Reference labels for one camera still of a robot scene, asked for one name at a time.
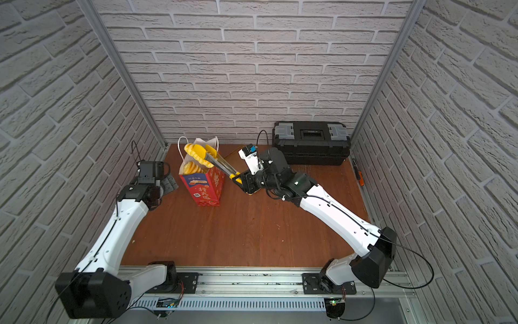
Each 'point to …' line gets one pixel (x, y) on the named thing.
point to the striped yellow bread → (190, 148)
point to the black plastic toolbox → (312, 143)
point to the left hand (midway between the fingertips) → (163, 181)
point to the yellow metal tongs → (210, 154)
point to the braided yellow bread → (190, 167)
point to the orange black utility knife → (358, 173)
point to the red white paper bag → (206, 188)
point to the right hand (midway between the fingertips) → (240, 176)
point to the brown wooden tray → (235, 160)
